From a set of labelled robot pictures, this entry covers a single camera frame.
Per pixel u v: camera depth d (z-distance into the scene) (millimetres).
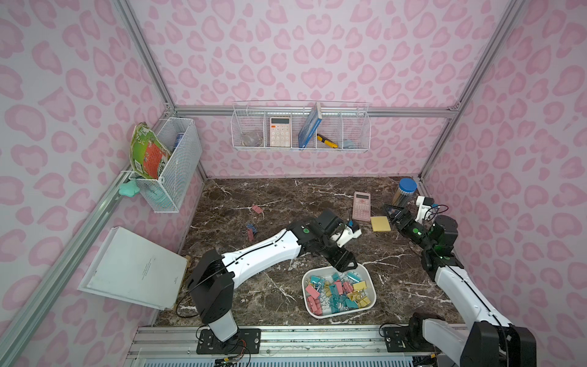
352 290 806
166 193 726
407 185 905
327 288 812
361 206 1068
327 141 977
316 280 839
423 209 723
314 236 569
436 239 620
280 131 951
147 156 733
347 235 692
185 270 548
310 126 882
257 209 1044
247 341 732
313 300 785
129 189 622
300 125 980
